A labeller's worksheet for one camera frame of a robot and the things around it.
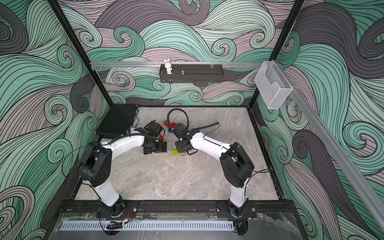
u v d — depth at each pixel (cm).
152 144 74
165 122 108
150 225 70
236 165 46
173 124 107
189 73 95
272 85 78
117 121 104
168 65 89
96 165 47
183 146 71
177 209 74
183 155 92
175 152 88
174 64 95
